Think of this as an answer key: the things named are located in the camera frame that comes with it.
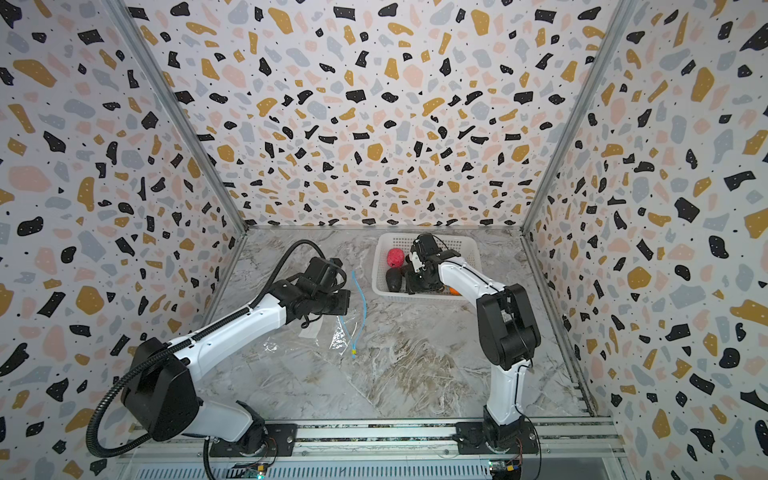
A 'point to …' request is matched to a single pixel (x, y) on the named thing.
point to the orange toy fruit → (452, 291)
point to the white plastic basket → (465, 246)
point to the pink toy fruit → (395, 257)
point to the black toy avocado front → (394, 279)
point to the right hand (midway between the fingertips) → (409, 280)
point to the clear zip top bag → (328, 332)
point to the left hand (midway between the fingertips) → (349, 297)
